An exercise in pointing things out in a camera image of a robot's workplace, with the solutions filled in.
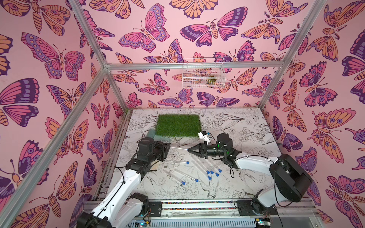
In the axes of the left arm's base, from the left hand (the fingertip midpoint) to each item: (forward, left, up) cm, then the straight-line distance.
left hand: (172, 141), depth 79 cm
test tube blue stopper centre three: (-6, -24, -19) cm, 32 cm away
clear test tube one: (-8, -16, -18) cm, 25 cm away
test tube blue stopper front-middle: (-15, -14, -18) cm, 27 cm away
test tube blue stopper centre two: (-6, -20, -19) cm, 28 cm away
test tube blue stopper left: (-5, -7, -18) cm, 20 cm away
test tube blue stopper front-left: (-12, +1, -19) cm, 22 cm away
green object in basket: (+39, -24, +12) cm, 48 cm away
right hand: (-6, -10, +1) cm, 11 cm away
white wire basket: (+51, -20, +7) cm, 55 cm away
